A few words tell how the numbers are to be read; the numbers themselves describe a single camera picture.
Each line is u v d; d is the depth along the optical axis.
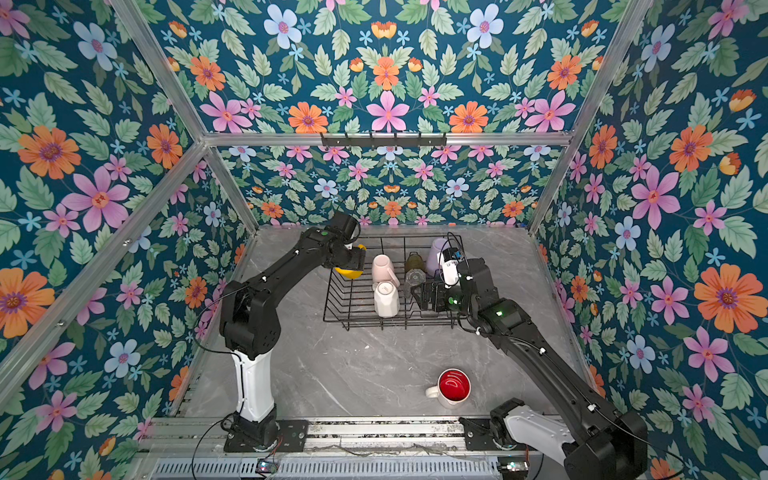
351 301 0.97
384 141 0.93
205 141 0.91
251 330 0.52
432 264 0.99
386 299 0.86
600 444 0.37
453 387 0.81
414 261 1.00
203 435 0.72
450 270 0.67
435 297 0.65
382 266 0.93
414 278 0.93
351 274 0.89
